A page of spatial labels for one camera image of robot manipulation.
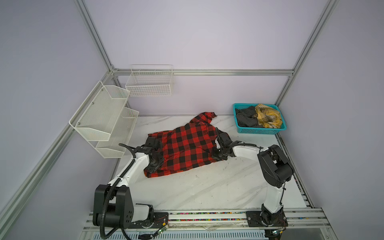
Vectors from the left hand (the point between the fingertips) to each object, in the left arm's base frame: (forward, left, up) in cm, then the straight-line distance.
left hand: (158, 165), depth 85 cm
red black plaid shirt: (+18, -16, -7) cm, 25 cm away
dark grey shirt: (+39, -60, +2) cm, 71 cm away
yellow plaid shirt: (+35, -73, +5) cm, 81 cm away
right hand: (+10, -31, -6) cm, 33 cm away
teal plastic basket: (+28, -60, -1) cm, 66 cm away
